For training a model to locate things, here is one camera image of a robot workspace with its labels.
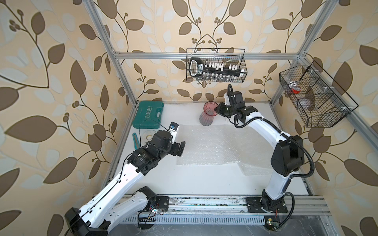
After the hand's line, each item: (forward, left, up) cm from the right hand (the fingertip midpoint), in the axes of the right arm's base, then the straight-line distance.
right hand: (214, 108), depth 89 cm
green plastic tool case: (+11, +47, -16) cm, 50 cm away
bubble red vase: (-1, +5, -7) cm, 9 cm away
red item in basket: (+2, -45, +10) cm, 46 cm away
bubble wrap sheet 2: (-31, -21, -21) cm, 43 cm away
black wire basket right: (-10, -51, +12) cm, 54 cm away
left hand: (-21, +23, +2) cm, 31 cm away
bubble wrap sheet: (-14, -4, -21) cm, 25 cm away
